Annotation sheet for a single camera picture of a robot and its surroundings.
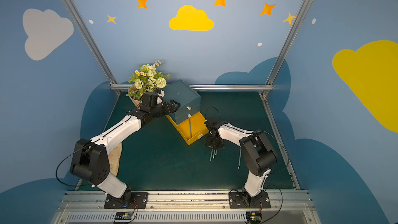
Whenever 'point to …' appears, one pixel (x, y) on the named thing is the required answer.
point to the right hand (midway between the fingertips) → (212, 145)
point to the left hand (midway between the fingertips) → (175, 105)
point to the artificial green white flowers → (148, 78)
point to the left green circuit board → (123, 215)
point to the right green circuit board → (253, 216)
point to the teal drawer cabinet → (189, 100)
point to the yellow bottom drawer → (192, 128)
